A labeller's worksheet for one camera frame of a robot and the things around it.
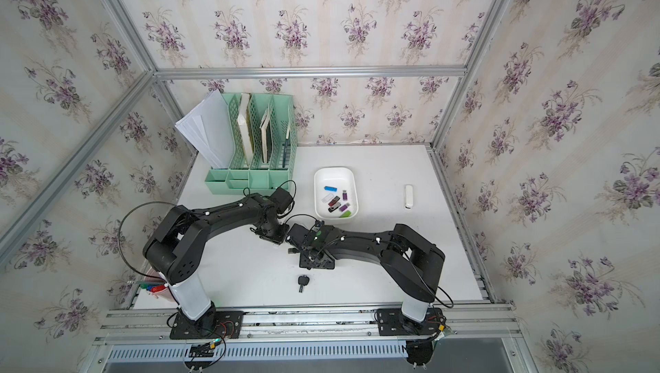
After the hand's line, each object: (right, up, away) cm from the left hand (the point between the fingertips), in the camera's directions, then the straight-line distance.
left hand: (282, 243), depth 91 cm
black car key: (+9, -8, -13) cm, 17 cm away
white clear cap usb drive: (+16, +15, +11) cm, 25 cm away
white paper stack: (-30, +42, +4) cm, 52 cm away
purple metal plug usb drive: (+23, +12, +8) cm, 27 cm away
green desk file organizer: (-6, +44, +27) cm, 52 cm away
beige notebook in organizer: (-9, +43, +7) cm, 45 cm away
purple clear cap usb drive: (+23, +16, +10) cm, 30 cm away
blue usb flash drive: (+17, +19, +13) cm, 29 cm away
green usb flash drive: (+24, +10, +5) cm, 26 cm away
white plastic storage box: (+23, +23, +13) cm, 35 cm away
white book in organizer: (-15, +42, +4) cm, 45 cm away
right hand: (+12, -5, -7) cm, 14 cm away
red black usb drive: (+19, +14, +10) cm, 26 cm away
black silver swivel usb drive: (+18, +12, +7) cm, 23 cm away
